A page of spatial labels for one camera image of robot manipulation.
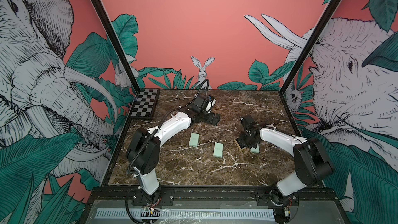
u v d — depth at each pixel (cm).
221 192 77
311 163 45
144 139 47
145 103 110
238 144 90
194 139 93
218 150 88
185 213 70
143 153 46
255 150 90
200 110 68
